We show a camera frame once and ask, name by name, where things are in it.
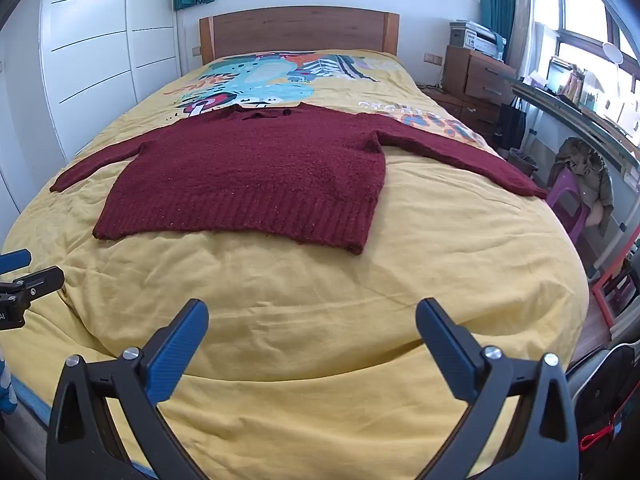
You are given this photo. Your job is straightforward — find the purple plastic stool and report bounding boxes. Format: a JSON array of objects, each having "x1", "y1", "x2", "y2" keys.
[{"x1": 545, "y1": 167, "x2": 596, "y2": 246}]

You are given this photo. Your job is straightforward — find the grey storage box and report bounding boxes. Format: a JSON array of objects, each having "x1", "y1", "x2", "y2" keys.
[{"x1": 449, "y1": 21, "x2": 476, "y2": 48}]

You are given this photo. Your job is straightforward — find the glass desk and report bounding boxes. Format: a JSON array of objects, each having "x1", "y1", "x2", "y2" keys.
[{"x1": 512, "y1": 80, "x2": 640, "y2": 173}]

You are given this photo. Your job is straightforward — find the black tote bag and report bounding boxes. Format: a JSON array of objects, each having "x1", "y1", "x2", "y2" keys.
[{"x1": 495, "y1": 97, "x2": 528, "y2": 151}]

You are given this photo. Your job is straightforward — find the brown wastebasket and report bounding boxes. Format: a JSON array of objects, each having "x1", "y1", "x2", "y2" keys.
[{"x1": 507, "y1": 147, "x2": 538, "y2": 178}]

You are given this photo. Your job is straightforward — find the window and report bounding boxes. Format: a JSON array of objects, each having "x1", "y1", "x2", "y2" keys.
[{"x1": 530, "y1": 0, "x2": 640, "y2": 111}]

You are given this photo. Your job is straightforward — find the olive jacket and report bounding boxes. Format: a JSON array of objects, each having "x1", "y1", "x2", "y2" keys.
[{"x1": 547, "y1": 137, "x2": 615, "y2": 233}]

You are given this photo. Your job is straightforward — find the white printer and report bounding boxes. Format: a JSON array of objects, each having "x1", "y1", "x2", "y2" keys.
[{"x1": 465, "y1": 22, "x2": 507, "y2": 58}]

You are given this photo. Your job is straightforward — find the red metal frame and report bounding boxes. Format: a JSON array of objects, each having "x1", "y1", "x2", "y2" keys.
[{"x1": 590, "y1": 250, "x2": 640, "y2": 331}]

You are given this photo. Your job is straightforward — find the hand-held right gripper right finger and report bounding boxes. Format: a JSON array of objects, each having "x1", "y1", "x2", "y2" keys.
[{"x1": 415, "y1": 297, "x2": 581, "y2": 480}]

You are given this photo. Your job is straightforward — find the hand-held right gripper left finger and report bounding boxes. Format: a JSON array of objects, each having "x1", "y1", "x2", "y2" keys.
[{"x1": 46, "y1": 298, "x2": 221, "y2": 480}]

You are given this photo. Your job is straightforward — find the black backpack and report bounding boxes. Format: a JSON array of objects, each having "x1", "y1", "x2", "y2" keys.
[{"x1": 575, "y1": 345, "x2": 640, "y2": 480}]

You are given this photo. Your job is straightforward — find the assorted desk books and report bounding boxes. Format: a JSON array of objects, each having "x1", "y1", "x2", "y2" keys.
[{"x1": 547, "y1": 57, "x2": 601, "y2": 103}]

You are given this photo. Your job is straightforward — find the person's left hand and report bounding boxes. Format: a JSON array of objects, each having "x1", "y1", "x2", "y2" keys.
[{"x1": 0, "y1": 350, "x2": 17, "y2": 416}]

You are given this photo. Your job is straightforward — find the tall wooden dresser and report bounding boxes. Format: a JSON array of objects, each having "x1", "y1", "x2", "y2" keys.
[{"x1": 442, "y1": 45, "x2": 518, "y2": 106}]

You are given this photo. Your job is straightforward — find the maroon knit sweater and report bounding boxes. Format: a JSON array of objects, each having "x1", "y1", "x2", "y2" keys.
[{"x1": 49, "y1": 101, "x2": 548, "y2": 256}]

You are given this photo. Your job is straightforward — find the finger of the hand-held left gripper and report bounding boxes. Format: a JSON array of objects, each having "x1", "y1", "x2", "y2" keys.
[
  {"x1": 0, "y1": 266, "x2": 66, "y2": 311},
  {"x1": 0, "y1": 249, "x2": 32, "y2": 275}
]

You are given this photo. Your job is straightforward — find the wooden headboard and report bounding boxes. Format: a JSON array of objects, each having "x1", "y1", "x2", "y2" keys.
[{"x1": 199, "y1": 6, "x2": 401, "y2": 67}]

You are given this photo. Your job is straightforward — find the white wardrobe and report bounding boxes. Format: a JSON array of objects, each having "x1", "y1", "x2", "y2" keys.
[{"x1": 0, "y1": 0, "x2": 193, "y2": 221}]

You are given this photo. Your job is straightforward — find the bed with yellow duvet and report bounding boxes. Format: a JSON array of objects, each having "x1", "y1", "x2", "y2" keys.
[{"x1": 0, "y1": 49, "x2": 591, "y2": 480}]

